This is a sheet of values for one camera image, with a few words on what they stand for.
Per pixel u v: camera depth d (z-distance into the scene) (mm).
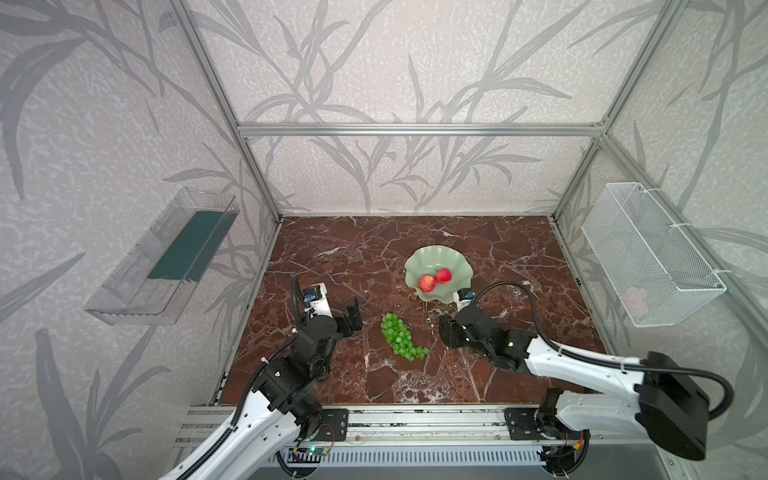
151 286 632
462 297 740
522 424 741
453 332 723
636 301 710
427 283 961
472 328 620
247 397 498
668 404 407
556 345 536
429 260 1046
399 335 844
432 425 752
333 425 735
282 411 507
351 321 680
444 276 966
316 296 621
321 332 539
